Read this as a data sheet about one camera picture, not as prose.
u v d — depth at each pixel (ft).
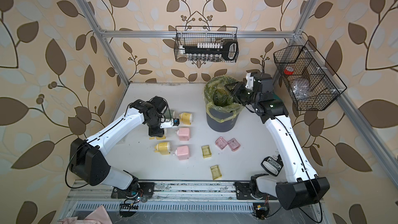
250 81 2.09
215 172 2.64
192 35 2.99
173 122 2.41
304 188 1.19
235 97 2.03
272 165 2.66
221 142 2.98
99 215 2.23
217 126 3.10
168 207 2.32
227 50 2.75
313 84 2.38
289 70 2.64
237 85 2.06
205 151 2.89
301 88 2.40
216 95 2.93
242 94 1.99
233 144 2.96
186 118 3.06
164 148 2.66
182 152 2.63
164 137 2.68
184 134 2.85
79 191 2.48
